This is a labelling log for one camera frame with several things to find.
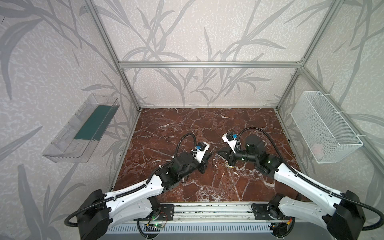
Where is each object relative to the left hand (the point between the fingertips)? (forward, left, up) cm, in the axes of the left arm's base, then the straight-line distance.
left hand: (213, 151), depth 73 cm
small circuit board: (-30, +28, -21) cm, 46 cm away
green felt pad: (+7, +53, +14) cm, 55 cm away
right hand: (+2, -2, +1) cm, 3 cm away
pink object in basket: (+2, -52, +1) cm, 52 cm away
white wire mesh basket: (+1, -48, +14) cm, 50 cm away
